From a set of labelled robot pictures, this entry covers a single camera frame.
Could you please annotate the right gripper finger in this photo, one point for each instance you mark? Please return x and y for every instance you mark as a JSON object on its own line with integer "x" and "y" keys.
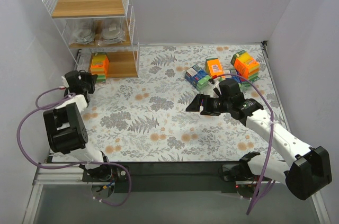
{"x": 198, "y": 104}
{"x": 210, "y": 112}

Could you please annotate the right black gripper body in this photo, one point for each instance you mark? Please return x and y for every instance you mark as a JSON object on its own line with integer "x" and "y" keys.
{"x": 205, "y": 105}

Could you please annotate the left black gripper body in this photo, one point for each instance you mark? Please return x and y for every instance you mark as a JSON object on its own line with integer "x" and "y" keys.
{"x": 88, "y": 80}

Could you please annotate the orange green sponge pack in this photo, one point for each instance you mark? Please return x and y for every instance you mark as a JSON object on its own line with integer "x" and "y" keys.
{"x": 99, "y": 66}

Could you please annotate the silver mesh scrubber pack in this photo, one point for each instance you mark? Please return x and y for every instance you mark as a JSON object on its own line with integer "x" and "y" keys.
{"x": 83, "y": 31}

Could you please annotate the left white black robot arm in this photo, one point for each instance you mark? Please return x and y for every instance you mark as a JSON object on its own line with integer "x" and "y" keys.
{"x": 66, "y": 130}

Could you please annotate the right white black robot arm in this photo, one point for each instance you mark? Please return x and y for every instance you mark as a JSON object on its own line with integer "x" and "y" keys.
{"x": 252, "y": 115}

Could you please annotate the blue label green sponges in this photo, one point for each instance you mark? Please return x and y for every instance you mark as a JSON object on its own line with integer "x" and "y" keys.
{"x": 197, "y": 77}

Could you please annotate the blue label sponge pack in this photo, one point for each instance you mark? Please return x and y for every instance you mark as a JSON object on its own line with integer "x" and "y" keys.
{"x": 234, "y": 74}

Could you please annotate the orange box sponge pack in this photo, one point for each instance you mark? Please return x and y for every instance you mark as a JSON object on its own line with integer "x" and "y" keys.
{"x": 214, "y": 68}

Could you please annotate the orange yellow sponge box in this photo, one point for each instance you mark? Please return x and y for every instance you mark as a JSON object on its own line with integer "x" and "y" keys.
{"x": 245, "y": 64}

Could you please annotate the floral patterned table mat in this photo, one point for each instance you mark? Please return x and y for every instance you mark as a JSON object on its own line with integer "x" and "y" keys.
{"x": 144, "y": 119}

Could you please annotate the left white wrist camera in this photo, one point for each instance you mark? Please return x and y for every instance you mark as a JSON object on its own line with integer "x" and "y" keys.
{"x": 65, "y": 84}

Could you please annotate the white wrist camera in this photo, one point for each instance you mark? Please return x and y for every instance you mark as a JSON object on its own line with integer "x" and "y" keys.
{"x": 213, "y": 84}
{"x": 65, "y": 84}

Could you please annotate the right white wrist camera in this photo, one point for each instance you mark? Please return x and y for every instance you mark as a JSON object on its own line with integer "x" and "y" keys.
{"x": 213, "y": 84}

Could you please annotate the white wire wooden shelf unit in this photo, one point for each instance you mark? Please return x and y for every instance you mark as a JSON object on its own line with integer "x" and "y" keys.
{"x": 123, "y": 57}

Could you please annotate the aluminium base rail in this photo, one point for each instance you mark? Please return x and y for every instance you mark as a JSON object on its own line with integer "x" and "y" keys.
{"x": 172, "y": 173}

